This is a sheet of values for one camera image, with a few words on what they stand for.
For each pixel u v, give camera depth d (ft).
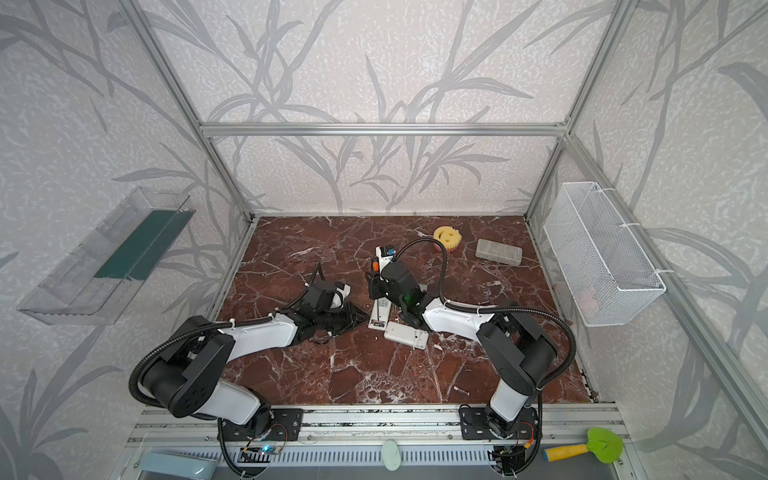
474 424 2.42
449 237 3.59
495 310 1.68
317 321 2.35
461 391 2.58
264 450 2.32
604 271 2.03
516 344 1.55
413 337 2.84
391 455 2.25
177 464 2.15
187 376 1.44
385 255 2.48
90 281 2.09
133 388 1.38
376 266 2.68
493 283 3.34
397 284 2.16
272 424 2.35
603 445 2.28
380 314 2.85
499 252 3.46
